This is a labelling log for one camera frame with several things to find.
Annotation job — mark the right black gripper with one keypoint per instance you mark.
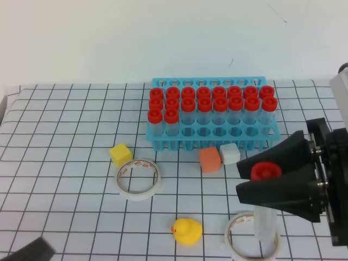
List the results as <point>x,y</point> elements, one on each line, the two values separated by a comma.
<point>298,191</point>

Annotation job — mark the red capped test tube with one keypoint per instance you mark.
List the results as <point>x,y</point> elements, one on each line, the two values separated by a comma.
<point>265,218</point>

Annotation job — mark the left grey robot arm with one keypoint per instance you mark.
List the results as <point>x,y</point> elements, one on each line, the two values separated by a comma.
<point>37,250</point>

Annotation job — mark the middle row tube seven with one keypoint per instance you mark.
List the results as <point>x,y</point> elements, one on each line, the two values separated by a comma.
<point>252,105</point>

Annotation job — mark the row tube seven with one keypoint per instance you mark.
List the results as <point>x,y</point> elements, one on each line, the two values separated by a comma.
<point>252,105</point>
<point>250,91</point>

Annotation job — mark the middle row tube eight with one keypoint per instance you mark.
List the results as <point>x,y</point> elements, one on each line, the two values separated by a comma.
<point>269,105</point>

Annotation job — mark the row tube eight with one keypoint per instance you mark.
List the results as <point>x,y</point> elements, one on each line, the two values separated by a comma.
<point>269,105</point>
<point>266,91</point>

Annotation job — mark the middle row tube six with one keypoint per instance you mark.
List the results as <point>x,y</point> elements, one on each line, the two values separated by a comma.
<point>235,107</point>

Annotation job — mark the row tube six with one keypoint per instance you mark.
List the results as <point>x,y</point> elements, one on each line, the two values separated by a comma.
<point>234,91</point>
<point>235,107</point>

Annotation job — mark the back row tube eight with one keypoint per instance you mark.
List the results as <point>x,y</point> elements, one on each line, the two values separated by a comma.
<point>266,91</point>

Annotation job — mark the back row tube seven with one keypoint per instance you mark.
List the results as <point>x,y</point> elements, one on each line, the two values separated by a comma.
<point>250,91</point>

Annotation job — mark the back row tube six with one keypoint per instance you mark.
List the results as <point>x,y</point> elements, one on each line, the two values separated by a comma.
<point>234,91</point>

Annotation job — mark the middle row tube five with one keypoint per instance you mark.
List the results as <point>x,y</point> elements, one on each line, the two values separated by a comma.
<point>219,110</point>

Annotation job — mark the row tube five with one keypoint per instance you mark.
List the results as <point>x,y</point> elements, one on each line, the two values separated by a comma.
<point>218,92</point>
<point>219,110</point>

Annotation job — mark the back row tube five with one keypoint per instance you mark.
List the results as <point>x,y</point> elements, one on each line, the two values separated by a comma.
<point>218,92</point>

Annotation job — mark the blue test tube rack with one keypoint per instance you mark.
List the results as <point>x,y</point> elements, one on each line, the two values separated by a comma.
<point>245,136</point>

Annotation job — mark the middle row tube four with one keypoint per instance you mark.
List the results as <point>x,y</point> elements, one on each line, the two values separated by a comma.
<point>204,110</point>

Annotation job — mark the row tube four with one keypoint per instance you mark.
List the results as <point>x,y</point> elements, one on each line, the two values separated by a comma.
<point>204,110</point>
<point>203,92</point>

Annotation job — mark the back row tube four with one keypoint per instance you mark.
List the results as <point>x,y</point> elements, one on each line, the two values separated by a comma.
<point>203,92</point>

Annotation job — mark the middle row tube three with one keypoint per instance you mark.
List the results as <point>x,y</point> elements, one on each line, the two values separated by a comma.
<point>188,107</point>

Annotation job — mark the row tube three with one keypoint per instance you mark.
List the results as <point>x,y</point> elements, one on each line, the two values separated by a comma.
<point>188,107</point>
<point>188,92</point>

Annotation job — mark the back row tube three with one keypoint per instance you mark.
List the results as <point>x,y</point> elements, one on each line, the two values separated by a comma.
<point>188,92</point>

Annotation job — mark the front row tube two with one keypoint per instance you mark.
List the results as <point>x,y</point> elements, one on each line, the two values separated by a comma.
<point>171,117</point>

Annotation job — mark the row tube two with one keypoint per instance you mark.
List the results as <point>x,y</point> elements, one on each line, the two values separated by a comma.
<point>172,103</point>
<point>173,92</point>
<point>171,117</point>

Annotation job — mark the middle row tube two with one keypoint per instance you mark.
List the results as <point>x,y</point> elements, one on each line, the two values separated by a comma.
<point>172,103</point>

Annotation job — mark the back row tube two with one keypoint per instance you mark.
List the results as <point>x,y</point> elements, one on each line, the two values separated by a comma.
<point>173,92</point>

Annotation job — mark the front row tube one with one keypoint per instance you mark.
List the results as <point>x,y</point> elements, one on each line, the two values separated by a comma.
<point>155,119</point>

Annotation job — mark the row tube one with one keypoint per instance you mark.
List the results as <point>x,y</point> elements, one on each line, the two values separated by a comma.
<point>155,103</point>
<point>155,119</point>
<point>156,93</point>

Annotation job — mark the middle row tube one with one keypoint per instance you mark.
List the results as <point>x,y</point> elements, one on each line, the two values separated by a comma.
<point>155,103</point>

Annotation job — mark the back row tube one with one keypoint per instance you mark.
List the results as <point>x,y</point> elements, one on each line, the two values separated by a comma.
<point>156,93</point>

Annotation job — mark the white foam cube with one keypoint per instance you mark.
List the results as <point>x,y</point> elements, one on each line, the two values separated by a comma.
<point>229,153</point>

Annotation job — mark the orange foam cube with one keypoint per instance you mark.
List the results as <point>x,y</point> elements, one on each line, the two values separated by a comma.
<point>210,160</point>

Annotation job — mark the right white tape roll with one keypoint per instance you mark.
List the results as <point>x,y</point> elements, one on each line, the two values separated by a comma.
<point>239,219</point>

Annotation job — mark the white tape roll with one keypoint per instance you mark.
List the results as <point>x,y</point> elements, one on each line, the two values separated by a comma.
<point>239,219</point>
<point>142,163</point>

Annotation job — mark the yellow rubber duck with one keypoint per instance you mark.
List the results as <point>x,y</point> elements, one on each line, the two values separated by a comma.
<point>187,231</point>

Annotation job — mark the left white tape roll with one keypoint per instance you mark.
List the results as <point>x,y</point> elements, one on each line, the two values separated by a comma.
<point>142,163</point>

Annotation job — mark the yellow foam cube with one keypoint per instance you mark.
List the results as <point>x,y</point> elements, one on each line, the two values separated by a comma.
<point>120,154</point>

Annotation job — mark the checkered white table cloth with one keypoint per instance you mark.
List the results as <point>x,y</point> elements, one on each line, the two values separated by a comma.
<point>57,179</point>

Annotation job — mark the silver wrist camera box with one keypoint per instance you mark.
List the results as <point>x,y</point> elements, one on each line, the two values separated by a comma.
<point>338,85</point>

